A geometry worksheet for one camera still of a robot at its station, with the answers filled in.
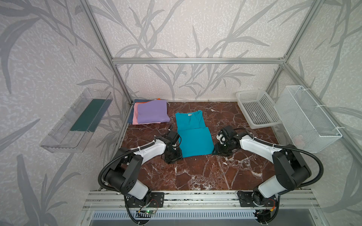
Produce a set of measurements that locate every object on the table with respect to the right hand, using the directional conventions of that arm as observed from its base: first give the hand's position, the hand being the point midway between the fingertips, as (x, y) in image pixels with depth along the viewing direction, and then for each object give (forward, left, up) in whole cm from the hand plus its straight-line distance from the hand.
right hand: (214, 149), depth 89 cm
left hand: (-4, +20, -1) cm, 21 cm away
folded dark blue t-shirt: (+45, +61, -2) cm, 76 cm away
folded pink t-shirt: (+24, +56, +3) cm, 61 cm away
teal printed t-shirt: (+9, +12, -2) cm, 15 cm away
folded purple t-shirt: (+31, +44, 0) cm, 53 cm away
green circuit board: (-32, +37, -3) cm, 49 cm away
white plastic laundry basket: (+38, -41, -5) cm, 56 cm away
